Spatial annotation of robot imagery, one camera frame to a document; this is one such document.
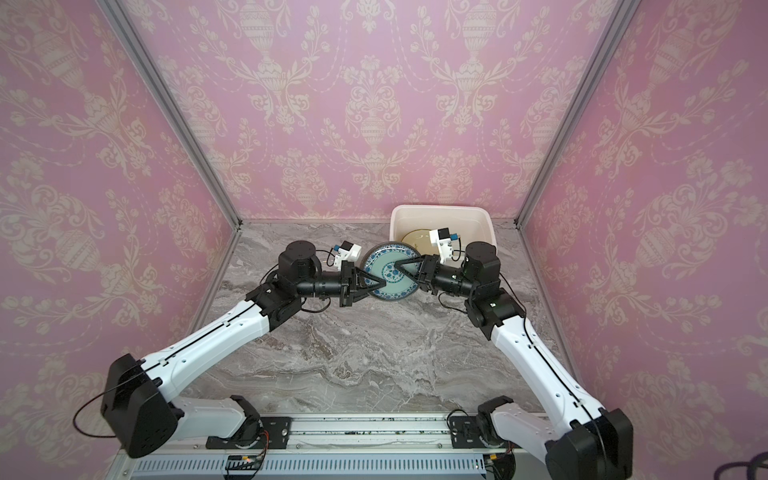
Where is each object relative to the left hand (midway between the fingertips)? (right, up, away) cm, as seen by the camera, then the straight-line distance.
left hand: (385, 290), depth 64 cm
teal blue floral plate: (-1, +6, +5) cm, 8 cm away
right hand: (+3, +5, +3) cm, 6 cm away
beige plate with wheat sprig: (+12, +12, +39) cm, 43 cm away
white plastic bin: (+29, +18, +40) cm, 53 cm away
